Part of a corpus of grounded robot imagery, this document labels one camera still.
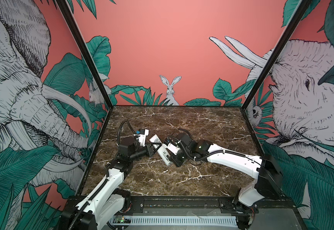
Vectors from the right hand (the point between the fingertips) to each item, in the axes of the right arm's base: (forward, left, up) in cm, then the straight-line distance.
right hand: (168, 158), depth 76 cm
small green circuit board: (-26, +23, -14) cm, 37 cm away
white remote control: (+3, +4, +2) cm, 5 cm away
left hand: (+6, +4, +6) cm, 9 cm away
